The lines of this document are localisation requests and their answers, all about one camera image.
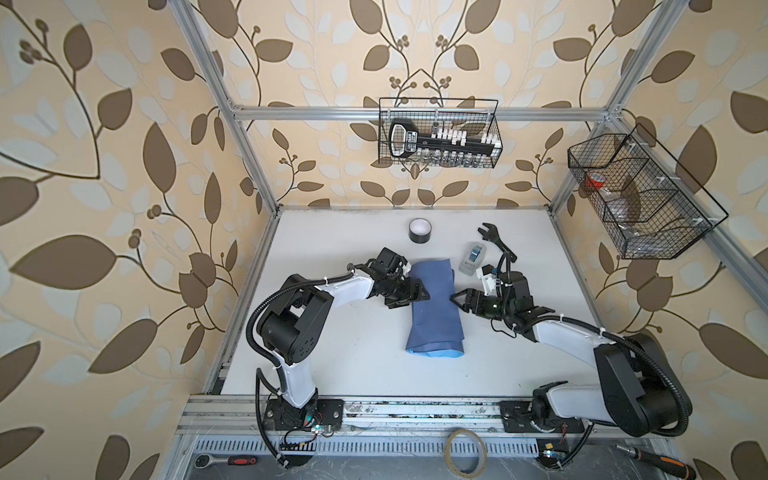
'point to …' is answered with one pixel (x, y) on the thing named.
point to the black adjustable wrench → (492, 234)
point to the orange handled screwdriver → (665, 463)
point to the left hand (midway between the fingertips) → (424, 298)
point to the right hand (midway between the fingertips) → (458, 303)
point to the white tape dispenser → (473, 258)
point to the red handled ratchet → (203, 461)
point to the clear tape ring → (448, 455)
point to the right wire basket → (654, 208)
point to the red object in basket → (595, 180)
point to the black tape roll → (419, 230)
